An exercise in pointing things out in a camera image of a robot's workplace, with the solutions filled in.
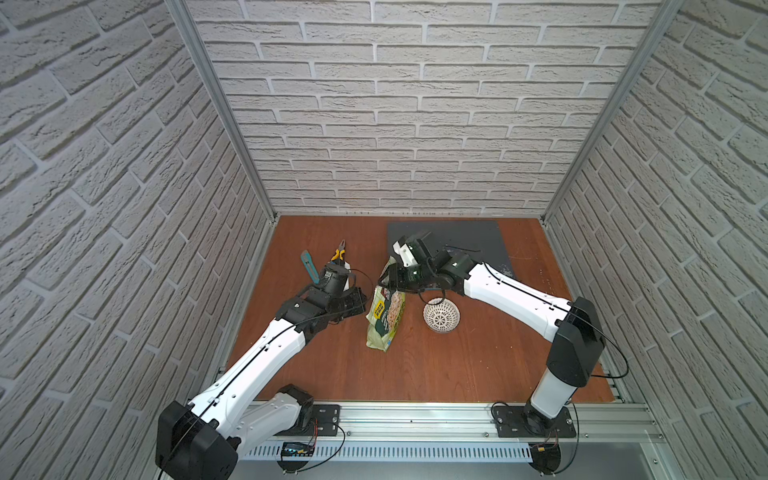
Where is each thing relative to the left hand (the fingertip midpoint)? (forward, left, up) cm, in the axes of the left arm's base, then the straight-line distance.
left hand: (364, 290), depth 79 cm
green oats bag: (-5, -6, -4) cm, 9 cm away
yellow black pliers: (+26, +11, -16) cm, 32 cm away
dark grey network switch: (+31, -41, -14) cm, 53 cm away
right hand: (-1, -3, +2) cm, 4 cm away
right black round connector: (-36, -45, -18) cm, 61 cm away
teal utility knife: (+20, +21, -17) cm, 34 cm away
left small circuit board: (-34, +16, -19) cm, 42 cm away
